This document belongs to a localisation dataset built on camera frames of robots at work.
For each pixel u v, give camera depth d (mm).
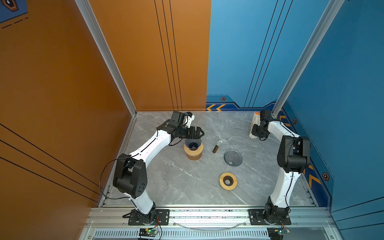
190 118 791
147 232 709
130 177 453
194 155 862
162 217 739
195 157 937
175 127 681
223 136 1091
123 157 469
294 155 545
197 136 756
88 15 714
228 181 848
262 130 852
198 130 773
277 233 705
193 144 896
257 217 725
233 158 914
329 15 723
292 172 552
